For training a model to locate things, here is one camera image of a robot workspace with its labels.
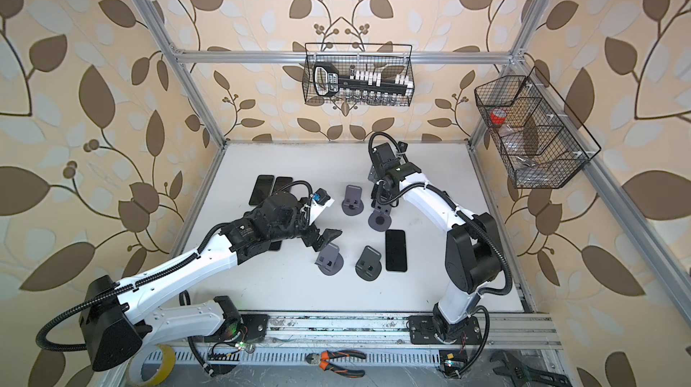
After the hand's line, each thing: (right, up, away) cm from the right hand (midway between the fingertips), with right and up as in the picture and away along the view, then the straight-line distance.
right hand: (389, 176), depth 90 cm
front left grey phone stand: (-19, -26, -9) cm, 33 cm away
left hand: (-19, -11, -16) cm, 27 cm away
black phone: (-48, -6, +15) cm, 50 cm away
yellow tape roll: (-60, -49, -21) cm, 80 cm away
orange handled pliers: (-20, -48, -21) cm, 56 cm away
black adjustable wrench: (+32, -50, -23) cm, 64 cm away
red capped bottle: (+35, +20, -3) cm, 41 cm away
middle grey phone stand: (-2, -16, +6) cm, 17 cm away
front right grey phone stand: (-7, -27, -9) cm, 30 cm away
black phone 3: (+2, -26, -4) cm, 27 cm away
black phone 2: (-42, -3, +18) cm, 46 cm away
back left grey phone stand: (-12, -10, +4) cm, 17 cm away
